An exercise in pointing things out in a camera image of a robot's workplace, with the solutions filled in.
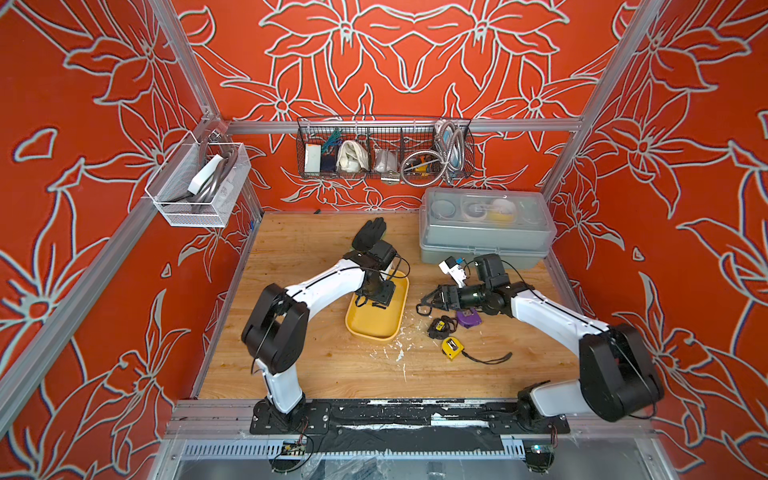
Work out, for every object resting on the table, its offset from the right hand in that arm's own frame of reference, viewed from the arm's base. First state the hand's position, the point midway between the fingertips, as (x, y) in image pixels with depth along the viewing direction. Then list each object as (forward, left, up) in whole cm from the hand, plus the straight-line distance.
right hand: (426, 303), depth 80 cm
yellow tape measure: (-8, -8, -11) cm, 16 cm away
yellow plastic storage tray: (-1, +13, -10) cm, 17 cm away
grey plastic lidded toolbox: (+23, -29, +6) cm, 38 cm away
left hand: (+7, +12, -6) cm, 15 cm away
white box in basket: (+37, +34, +20) cm, 55 cm away
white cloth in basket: (+39, +22, +21) cm, 49 cm away
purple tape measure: (+1, -14, -11) cm, 18 cm away
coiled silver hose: (+35, -1, +19) cm, 40 cm away
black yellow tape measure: (-3, -5, -10) cm, 11 cm away
